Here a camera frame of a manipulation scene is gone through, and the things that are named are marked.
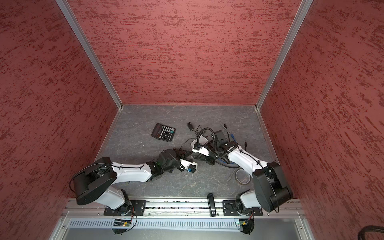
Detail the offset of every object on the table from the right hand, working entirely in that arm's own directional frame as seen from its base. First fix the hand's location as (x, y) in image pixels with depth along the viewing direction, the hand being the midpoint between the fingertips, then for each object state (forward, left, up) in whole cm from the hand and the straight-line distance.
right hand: (199, 159), depth 84 cm
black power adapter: (+29, +5, -6) cm, 30 cm away
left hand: (+3, +5, +1) cm, 6 cm away
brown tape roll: (-8, -25, -9) cm, 28 cm away
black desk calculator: (+23, +23, -6) cm, 33 cm away
